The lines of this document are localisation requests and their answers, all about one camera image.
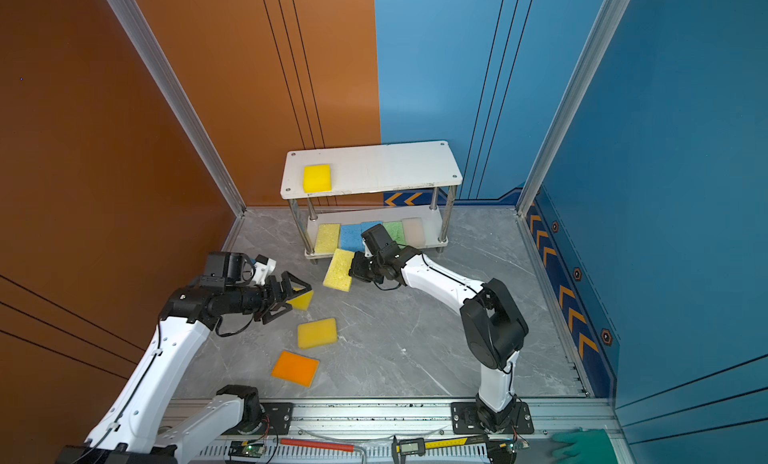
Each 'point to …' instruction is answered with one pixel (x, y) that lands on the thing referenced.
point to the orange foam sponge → (294, 368)
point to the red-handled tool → (318, 445)
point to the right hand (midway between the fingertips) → (344, 273)
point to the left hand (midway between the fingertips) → (302, 293)
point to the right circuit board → (511, 446)
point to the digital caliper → (417, 445)
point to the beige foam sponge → (414, 232)
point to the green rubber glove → (588, 446)
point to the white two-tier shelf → (343, 171)
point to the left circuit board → (242, 448)
